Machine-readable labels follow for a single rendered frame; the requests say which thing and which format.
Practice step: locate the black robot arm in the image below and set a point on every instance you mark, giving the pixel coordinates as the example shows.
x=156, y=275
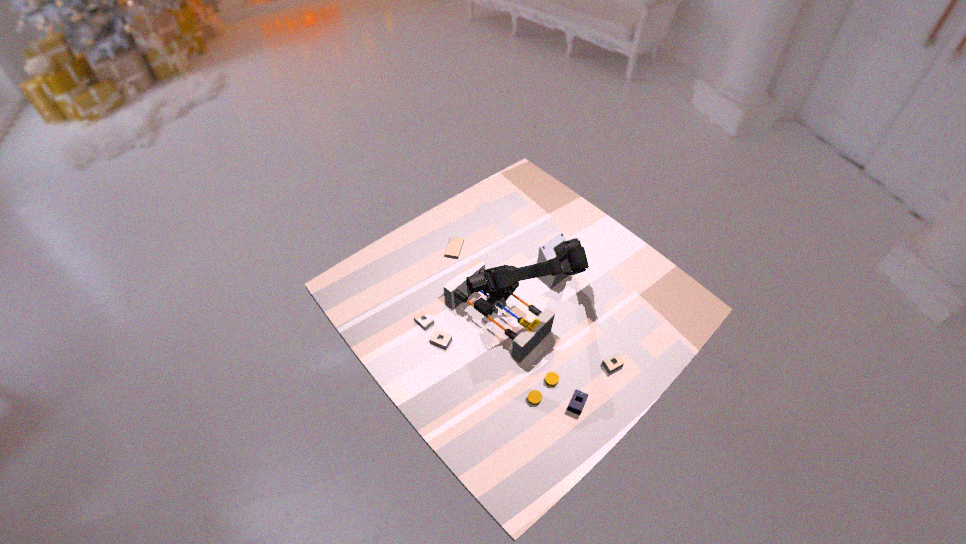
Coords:
x=501, y=278

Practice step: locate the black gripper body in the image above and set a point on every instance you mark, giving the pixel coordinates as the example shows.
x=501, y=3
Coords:
x=485, y=306

